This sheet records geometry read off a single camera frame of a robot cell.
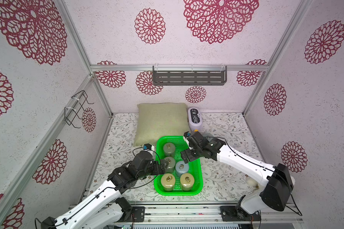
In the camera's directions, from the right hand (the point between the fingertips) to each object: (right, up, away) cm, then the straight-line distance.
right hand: (186, 152), depth 81 cm
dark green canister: (-10, 0, +9) cm, 13 cm away
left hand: (-14, -6, -7) cm, 17 cm away
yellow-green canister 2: (0, -14, -5) cm, 15 cm away
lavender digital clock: (+9, +21, +23) cm, 33 cm away
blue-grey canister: (-3, -9, 0) cm, 10 cm away
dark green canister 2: (-9, -10, +3) cm, 14 cm away
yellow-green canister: (-11, -15, -5) cm, 19 cm away
